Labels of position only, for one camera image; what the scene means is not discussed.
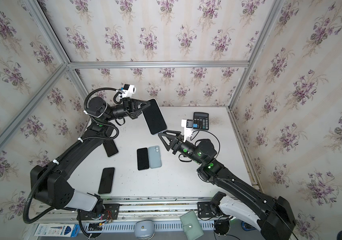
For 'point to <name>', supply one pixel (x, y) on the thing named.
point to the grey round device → (144, 229)
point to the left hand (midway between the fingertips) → (149, 104)
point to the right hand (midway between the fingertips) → (159, 134)
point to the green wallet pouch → (192, 226)
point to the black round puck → (221, 226)
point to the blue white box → (59, 230)
